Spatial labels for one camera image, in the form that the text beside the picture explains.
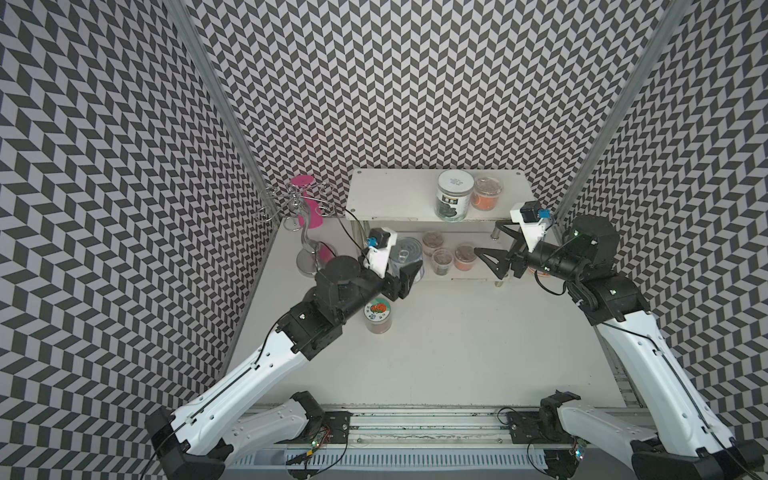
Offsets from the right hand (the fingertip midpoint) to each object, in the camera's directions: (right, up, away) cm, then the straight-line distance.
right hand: (488, 242), depth 64 cm
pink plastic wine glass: (-46, +9, +25) cm, 53 cm away
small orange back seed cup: (-9, 0, +33) cm, 34 cm away
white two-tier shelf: (-18, +11, +13) cm, 24 cm away
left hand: (-18, -4, 0) cm, 18 cm away
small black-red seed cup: (-6, -6, +27) cm, 28 cm away
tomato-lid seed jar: (-26, -21, +20) cm, 39 cm away
